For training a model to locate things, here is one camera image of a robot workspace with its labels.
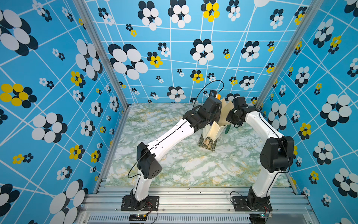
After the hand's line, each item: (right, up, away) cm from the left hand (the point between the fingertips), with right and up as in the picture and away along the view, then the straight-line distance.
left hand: (217, 107), depth 75 cm
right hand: (+14, -6, +18) cm, 24 cm away
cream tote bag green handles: (-1, -16, +14) cm, 21 cm away
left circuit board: (-43, -58, -3) cm, 72 cm away
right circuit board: (+22, -54, -7) cm, 59 cm away
